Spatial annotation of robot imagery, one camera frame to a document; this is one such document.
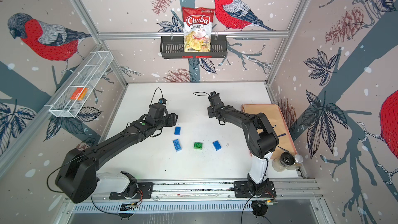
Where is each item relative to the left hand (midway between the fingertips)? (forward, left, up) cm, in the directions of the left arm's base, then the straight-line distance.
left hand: (175, 113), depth 86 cm
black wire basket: (+37, +3, +19) cm, 42 cm away
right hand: (+10, -22, -9) cm, 26 cm away
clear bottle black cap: (-25, -53, -6) cm, 59 cm away
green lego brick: (-12, -12, -16) cm, 23 cm away
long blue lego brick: (-13, 0, -14) cm, 19 cm away
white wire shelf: (+16, +48, +15) cm, 53 cm away
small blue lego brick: (-5, 0, -13) cm, 14 cm away
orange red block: (0, +44, +18) cm, 48 cm away
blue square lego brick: (-13, -23, -13) cm, 30 cm away
